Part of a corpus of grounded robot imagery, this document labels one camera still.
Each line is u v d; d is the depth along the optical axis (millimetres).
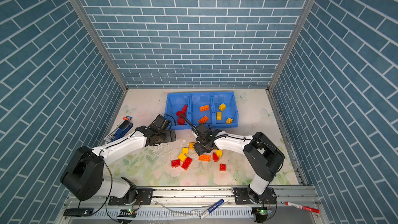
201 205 732
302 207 707
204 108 1054
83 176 423
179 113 1044
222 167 825
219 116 1023
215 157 850
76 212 683
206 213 686
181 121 1017
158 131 658
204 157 864
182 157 848
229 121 987
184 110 1052
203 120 1017
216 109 1092
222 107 1073
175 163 844
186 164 830
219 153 860
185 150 869
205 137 691
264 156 464
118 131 937
